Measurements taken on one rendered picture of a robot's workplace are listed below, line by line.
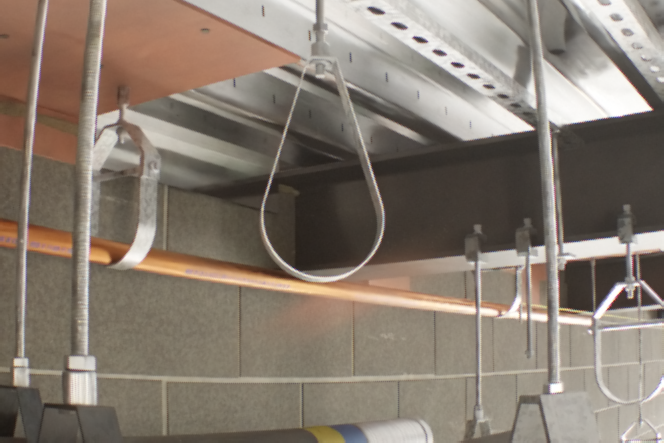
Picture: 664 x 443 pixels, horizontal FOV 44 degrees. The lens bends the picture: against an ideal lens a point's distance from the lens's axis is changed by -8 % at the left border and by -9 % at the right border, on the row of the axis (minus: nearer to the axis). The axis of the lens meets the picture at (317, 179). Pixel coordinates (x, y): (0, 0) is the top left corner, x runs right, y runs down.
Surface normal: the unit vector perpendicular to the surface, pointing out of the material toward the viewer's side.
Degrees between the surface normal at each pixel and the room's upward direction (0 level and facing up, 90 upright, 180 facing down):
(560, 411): 57
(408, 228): 90
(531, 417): 123
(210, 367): 90
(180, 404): 90
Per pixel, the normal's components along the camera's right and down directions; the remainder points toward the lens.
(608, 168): -0.57, -0.18
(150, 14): 0.00, 0.97
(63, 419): 0.79, 0.18
